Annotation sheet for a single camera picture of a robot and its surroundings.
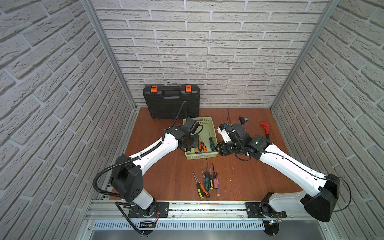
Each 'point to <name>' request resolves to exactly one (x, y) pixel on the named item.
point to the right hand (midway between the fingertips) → (218, 146)
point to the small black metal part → (242, 120)
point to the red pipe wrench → (266, 126)
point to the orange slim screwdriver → (204, 189)
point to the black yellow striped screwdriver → (192, 150)
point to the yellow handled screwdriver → (196, 150)
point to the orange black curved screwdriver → (203, 146)
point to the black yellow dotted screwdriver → (211, 179)
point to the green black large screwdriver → (207, 178)
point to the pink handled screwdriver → (215, 180)
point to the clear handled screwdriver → (218, 189)
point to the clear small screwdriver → (203, 176)
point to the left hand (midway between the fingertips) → (196, 140)
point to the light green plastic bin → (207, 140)
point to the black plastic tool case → (169, 101)
